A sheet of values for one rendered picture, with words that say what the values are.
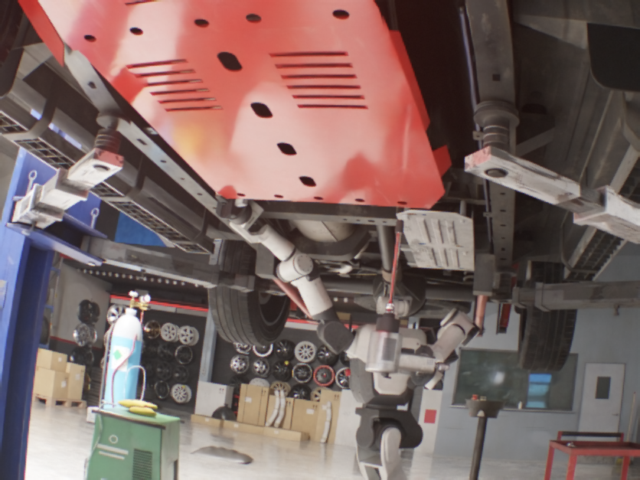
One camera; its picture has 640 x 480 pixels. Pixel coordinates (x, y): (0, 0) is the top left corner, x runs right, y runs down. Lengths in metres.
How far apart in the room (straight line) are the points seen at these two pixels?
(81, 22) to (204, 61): 0.29
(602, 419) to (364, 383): 10.32
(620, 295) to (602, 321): 9.99
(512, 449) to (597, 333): 2.82
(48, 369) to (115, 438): 7.12
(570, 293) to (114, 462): 2.22
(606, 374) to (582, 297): 9.95
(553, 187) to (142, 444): 2.28
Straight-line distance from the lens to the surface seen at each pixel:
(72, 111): 2.02
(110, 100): 1.61
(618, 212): 1.48
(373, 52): 1.18
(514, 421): 12.11
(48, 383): 10.10
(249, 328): 3.33
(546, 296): 2.56
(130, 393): 4.44
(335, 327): 2.31
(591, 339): 12.38
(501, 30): 1.16
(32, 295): 2.96
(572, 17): 1.19
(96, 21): 1.24
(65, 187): 1.89
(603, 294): 2.50
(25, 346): 2.95
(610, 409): 12.45
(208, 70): 1.33
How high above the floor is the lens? 1.02
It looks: 14 degrees up
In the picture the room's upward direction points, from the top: 8 degrees clockwise
